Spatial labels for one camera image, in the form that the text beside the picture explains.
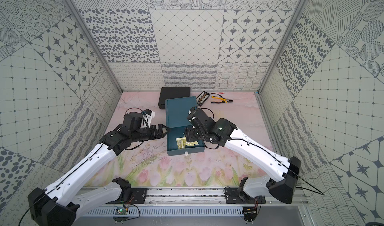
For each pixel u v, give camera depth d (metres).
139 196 0.74
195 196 0.76
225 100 1.15
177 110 0.82
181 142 0.75
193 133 0.61
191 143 0.75
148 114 0.69
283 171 0.39
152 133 0.66
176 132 0.79
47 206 0.37
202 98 1.15
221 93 1.22
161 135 0.66
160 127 0.67
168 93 1.14
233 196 0.74
